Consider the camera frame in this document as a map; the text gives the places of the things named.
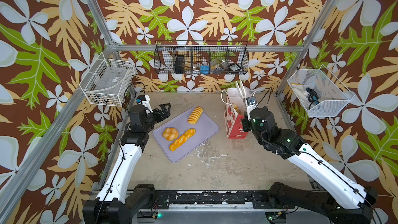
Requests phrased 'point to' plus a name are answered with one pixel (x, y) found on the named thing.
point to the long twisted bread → (188, 133)
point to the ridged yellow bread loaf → (195, 115)
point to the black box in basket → (179, 62)
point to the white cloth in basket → (302, 93)
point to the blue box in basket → (204, 69)
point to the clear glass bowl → (218, 65)
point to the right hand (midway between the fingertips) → (245, 112)
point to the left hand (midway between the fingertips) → (164, 105)
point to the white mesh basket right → (321, 93)
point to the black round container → (234, 68)
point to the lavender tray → (205, 128)
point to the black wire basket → (201, 57)
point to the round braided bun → (170, 134)
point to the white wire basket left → (107, 81)
